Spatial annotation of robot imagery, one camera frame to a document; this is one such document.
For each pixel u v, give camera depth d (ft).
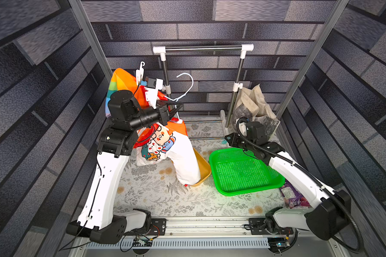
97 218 1.18
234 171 3.02
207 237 2.39
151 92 1.51
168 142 2.01
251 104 3.11
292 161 1.66
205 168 3.02
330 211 1.27
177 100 1.72
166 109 1.54
